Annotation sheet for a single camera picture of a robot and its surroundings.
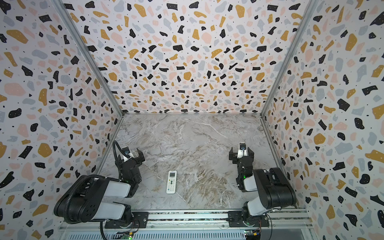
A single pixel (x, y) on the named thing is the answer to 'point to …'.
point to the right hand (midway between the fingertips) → (240, 145)
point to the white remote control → (171, 182)
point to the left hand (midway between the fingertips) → (128, 150)
